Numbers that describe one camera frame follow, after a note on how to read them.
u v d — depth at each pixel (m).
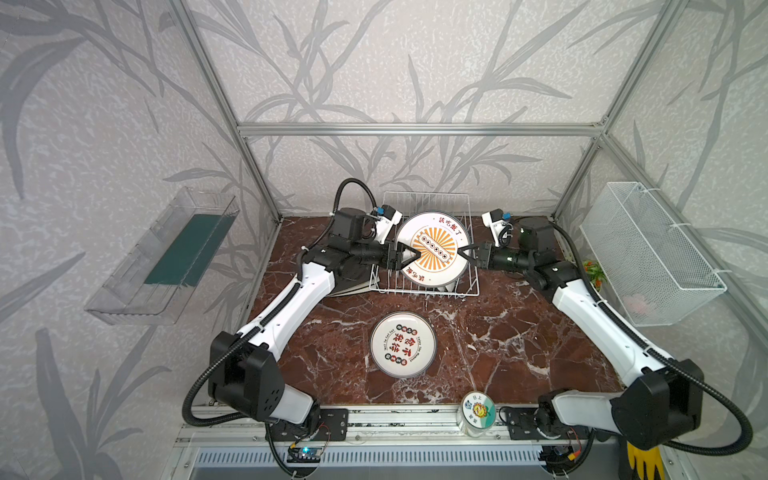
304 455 0.72
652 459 0.67
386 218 0.68
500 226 0.69
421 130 0.96
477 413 0.68
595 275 0.84
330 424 0.74
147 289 0.63
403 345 0.87
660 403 0.39
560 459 0.71
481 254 0.66
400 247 0.68
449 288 0.91
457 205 1.23
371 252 0.68
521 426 0.73
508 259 0.65
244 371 0.41
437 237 0.76
